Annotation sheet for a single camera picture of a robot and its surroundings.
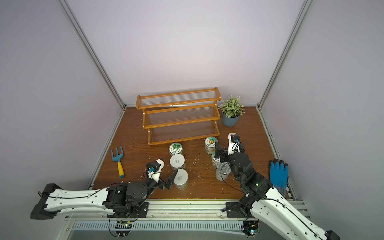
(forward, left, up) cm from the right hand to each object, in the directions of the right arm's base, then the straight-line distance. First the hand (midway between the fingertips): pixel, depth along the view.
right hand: (225, 140), depth 71 cm
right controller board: (-32, -12, -26) cm, 44 cm away
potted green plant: (+29, -7, -8) cm, 31 cm away
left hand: (-12, +26, -6) cm, 29 cm away
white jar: (-15, +22, -16) cm, 31 cm away
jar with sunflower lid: (+7, +7, -17) cm, 19 cm away
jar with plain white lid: (-5, +25, -15) cm, 29 cm away
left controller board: (-35, +51, -28) cm, 67 cm away
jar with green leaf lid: (+4, +28, -17) cm, 33 cm away
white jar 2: (-10, +1, -14) cm, 17 cm away
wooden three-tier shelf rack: (+25, +29, -12) cm, 40 cm away
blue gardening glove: (-6, -33, -25) cm, 41 cm away
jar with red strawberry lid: (-3, +4, -17) cm, 18 cm away
